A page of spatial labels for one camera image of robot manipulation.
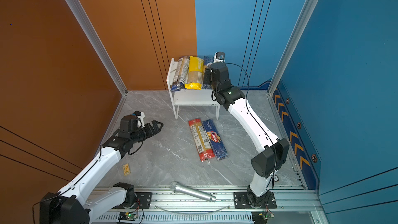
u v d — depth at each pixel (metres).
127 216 0.71
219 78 0.52
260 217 0.70
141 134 0.69
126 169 0.82
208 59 0.88
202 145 0.89
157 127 0.74
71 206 0.38
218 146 0.87
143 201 0.74
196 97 0.93
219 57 0.61
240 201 0.72
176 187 0.74
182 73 0.79
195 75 0.78
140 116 0.75
